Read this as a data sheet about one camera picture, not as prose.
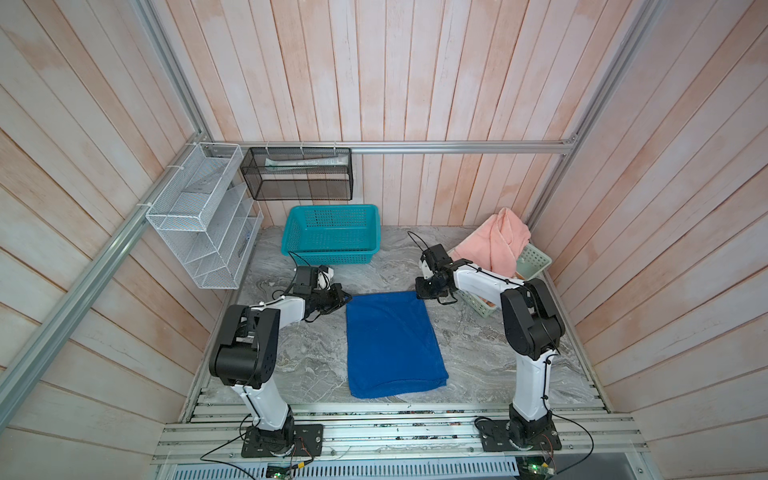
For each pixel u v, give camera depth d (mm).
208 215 716
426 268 842
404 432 757
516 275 1052
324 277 903
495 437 730
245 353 500
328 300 853
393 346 906
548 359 560
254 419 581
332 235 1186
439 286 795
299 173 1048
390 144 970
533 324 542
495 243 1062
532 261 1067
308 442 730
